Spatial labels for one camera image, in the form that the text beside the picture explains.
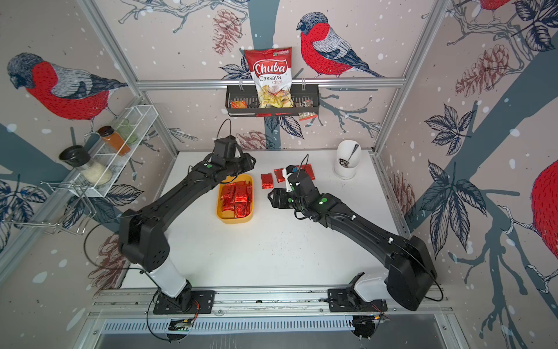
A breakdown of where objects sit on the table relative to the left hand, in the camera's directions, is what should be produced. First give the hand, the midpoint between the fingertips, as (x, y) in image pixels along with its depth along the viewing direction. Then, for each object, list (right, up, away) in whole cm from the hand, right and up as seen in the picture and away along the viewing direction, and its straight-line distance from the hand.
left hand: (257, 156), depth 86 cm
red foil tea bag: (+2, -11, +21) cm, 24 cm away
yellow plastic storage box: (-14, -26, +8) cm, 31 cm away
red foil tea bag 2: (+8, -8, +22) cm, 25 cm away
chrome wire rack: (-57, -20, -16) cm, 63 cm away
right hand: (+7, -15, -7) cm, 18 cm away
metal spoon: (+42, -2, +24) cm, 49 cm away
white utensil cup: (+42, +1, +19) cm, 46 cm away
